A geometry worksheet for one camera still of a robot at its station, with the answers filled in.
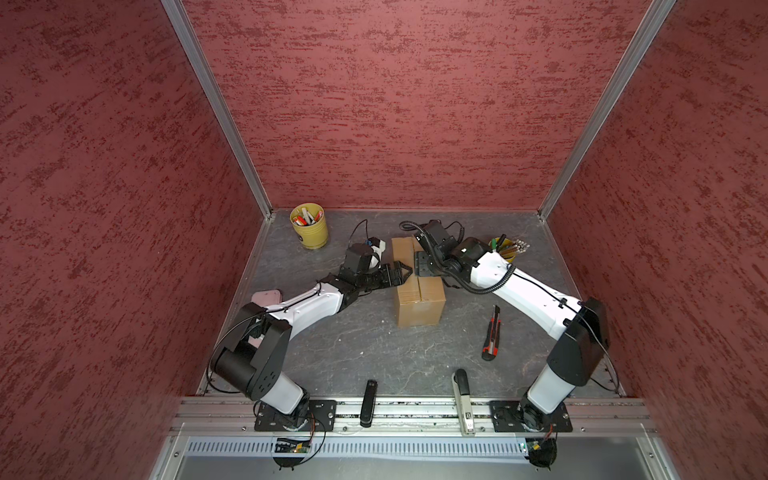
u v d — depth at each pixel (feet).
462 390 2.44
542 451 2.34
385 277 2.54
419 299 2.54
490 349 2.80
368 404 2.39
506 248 3.10
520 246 2.87
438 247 2.00
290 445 2.37
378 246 2.68
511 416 2.42
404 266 2.65
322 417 2.43
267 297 3.09
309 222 3.39
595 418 2.50
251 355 1.45
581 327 1.42
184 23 2.38
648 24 2.38
